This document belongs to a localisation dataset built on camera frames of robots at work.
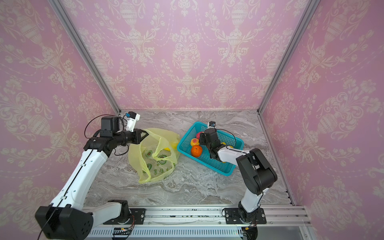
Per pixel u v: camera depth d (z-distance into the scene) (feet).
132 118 2.18
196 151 3.00
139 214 2.44
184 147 3.09
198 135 3.28
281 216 2.47
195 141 3.18
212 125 2.73
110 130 1.85
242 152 1.77
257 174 1.57
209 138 2.42
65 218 1.23
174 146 2.94
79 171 1.47
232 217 2.40
